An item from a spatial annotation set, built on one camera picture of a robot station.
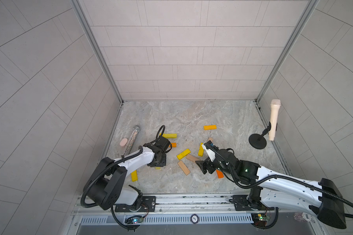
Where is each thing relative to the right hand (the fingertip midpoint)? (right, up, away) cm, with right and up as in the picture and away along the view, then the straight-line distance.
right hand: (200, 159), depth 75 cm
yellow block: (-9, -1, +13) cm, 16 cm away
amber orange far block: (+10, +14, +27) cm, 32 cm away
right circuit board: (+27, -26, -7) cm, 38 cm away
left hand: (-22, -6, +13) cm, 26 cm away
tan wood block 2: (-4, -2, +10) cm, 11 cm away
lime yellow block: (-18, +9, +21) cm, 29 cm away
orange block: (-15, +3, +19) cm, 25 cm away
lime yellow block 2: (-23, -7, +6) cm, 25 cm away
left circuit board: (-32, -25, -9) cm, 41 cm away
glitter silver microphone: (-42, +6, +15) cm, 45 cm away
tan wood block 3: (-9, -7, +7) cm, 13 cm away
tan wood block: (+9, +7, +21) cm, 24 cm away
